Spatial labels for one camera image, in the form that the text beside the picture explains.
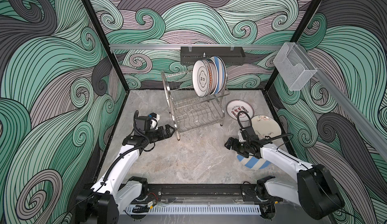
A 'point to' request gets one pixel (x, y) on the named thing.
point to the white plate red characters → (235, 106)
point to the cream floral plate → (265, 125)
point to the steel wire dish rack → (189, 111)
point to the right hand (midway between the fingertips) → (230, 147)
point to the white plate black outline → (201, 77)
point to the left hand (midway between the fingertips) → (169, 130)
